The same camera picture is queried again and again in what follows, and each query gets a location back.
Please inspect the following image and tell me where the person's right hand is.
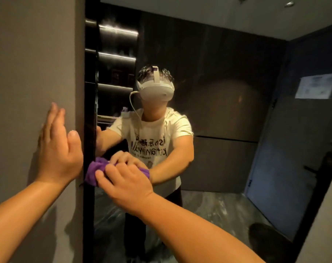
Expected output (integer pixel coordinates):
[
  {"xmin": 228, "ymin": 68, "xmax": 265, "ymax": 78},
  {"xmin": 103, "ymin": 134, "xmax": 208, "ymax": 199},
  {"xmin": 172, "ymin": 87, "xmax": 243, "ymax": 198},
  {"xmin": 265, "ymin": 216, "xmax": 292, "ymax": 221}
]
[{"xmin": 94, "ymin": 162, "xmax": 155, "ymax": 217}]

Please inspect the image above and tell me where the person's right forearm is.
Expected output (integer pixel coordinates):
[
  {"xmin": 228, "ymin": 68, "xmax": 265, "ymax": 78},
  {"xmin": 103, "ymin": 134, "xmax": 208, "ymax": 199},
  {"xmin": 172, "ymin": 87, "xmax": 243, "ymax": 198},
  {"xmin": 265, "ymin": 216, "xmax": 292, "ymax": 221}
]
[{"xmin": 138, "ymin": 193, "xmax": 265, "ymax": 263}]

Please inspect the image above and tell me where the person's left forearm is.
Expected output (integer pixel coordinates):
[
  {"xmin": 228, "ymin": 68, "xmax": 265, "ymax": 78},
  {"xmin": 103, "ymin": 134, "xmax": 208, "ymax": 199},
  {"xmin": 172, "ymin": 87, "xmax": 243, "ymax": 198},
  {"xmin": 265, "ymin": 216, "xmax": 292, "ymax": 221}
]
[{"xmin": 0, "ymin": 178, "xmax": 64, "ymax": 263}]

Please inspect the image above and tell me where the purple cleaning cloth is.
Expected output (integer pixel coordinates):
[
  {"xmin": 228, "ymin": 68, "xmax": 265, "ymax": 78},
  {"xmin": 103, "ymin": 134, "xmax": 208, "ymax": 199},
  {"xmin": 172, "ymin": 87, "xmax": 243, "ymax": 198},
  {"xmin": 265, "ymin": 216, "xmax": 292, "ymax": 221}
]
[{"xmin": 84, "ymin": 157, "xmax": 151, "ymax": 187}]

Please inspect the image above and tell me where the person's left hand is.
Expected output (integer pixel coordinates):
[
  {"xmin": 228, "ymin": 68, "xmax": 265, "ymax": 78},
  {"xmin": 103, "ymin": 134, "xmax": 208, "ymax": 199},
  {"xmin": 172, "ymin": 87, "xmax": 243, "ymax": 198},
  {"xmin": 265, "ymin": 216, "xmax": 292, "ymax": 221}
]
[{"xmin": 35, "ymin": 102, "xmax": 84, "ymax": 187}]

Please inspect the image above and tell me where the tall black-framed wall mirror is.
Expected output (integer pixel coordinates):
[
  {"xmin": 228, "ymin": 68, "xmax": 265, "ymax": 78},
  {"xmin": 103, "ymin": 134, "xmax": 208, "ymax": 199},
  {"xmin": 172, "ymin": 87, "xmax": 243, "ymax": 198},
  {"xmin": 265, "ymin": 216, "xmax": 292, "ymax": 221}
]
[{"xmin": 82, "ymin": 0, "xmax": 332, "ymax": 263}]

